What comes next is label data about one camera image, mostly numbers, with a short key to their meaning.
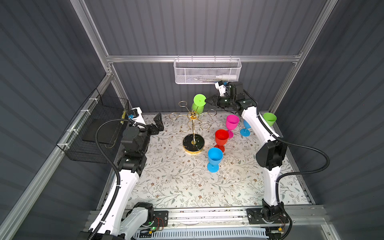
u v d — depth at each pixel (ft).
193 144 3.28
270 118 3.43
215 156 2.83
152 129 2.03
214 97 2.60
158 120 2.02
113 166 1.60
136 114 1.84
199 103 2.74
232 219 2.43
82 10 2.28
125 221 1.75
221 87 2.59
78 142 2.17
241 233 2.52
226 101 2.43
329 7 2.29
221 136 2.89
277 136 1.81
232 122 3.07
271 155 1.81
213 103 2.48
